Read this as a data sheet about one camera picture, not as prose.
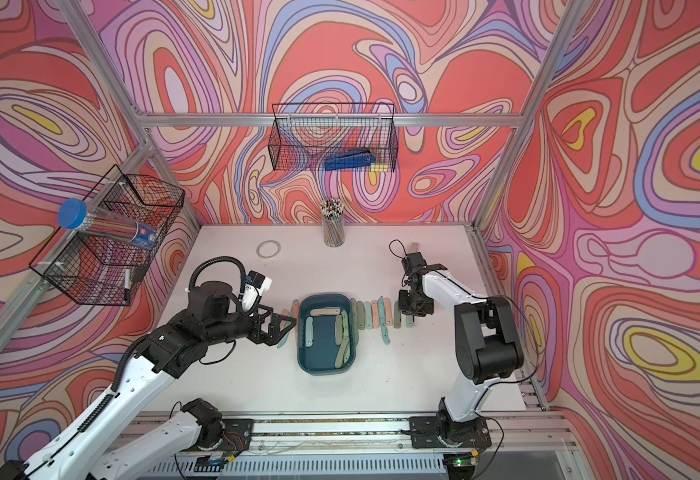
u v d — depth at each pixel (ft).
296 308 3.13
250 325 2.01
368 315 3.07
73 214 2.09
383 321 3.05
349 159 2.96
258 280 2.05
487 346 1.54
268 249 3.70
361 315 3.07
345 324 3.00
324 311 3.14
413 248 3.73
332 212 3.30
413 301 2.66
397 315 3.08
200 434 2.05
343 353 2.83
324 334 2.98
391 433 2.46
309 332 2.95
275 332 2.00
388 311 3.14
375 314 3.06
